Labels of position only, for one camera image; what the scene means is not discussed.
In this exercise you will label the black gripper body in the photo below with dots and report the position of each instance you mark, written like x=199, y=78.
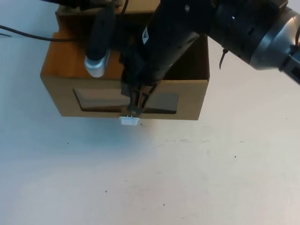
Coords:
x=173, y=27

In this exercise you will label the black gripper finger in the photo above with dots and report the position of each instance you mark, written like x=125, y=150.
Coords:
x=139, y=95

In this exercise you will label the white drawer handle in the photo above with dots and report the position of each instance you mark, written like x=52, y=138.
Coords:
x=129, y=120

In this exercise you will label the cardboard shoebox drawer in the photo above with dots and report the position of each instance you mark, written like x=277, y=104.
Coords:
x=178, y=96

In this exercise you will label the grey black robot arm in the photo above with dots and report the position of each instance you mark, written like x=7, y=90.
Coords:
x=263, y=33

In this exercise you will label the black cable tie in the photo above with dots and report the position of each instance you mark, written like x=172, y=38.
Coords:
x=222, y=58

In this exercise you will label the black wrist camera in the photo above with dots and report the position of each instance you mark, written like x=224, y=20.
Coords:
x=98, y=49

